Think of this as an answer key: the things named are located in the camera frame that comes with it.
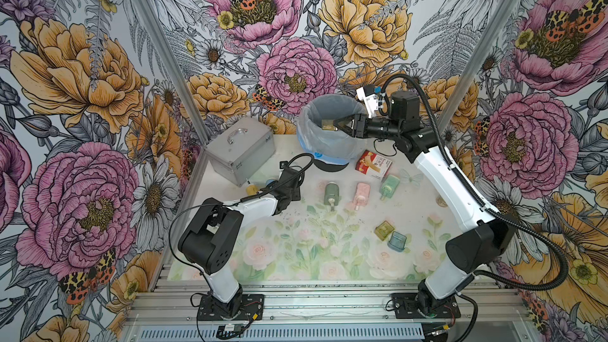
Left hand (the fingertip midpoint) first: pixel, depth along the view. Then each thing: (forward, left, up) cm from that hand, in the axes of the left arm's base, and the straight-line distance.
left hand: (289, 193), depth 96 cm
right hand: (+1, -16, +34) cm, 37 cm away
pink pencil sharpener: (-3, -29, +2) cm, 29 cm away
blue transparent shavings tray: (-18, -40, -5) cm, 45 cm away
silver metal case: (+14, +19, +10) cm, 26 cm away
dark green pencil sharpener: (-3, -17, +3) cm, 17 cm away
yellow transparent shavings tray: (-14, -36, -5) cm, 39 cm away
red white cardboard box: (+14, -36, 0) cm, 39 cm away
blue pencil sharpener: (-8, +5, +19) cm, 21 cm away
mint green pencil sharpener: (+1, -40, +2) cm, 40 cm away
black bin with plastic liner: (+12, -17, +12) cm, 24 cm away
